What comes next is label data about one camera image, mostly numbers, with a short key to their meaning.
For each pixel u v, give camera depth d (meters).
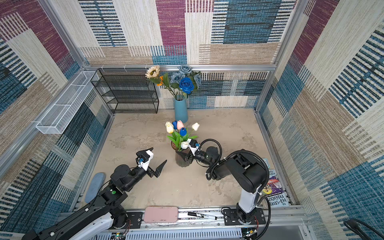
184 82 0.70
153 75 0.81
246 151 0.49
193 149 0.72
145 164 0.62
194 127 0.79
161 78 0.89
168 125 0.71
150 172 0.66
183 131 0.69
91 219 0.52
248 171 0.50
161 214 0.74
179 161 0.80
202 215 0.74
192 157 0.75
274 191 0.79
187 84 0.70
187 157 0.74
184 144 0.68
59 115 0.73
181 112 1.07
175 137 0.72
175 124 0.75
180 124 0.73
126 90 1.11
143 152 0.71
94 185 0.83
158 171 0.67
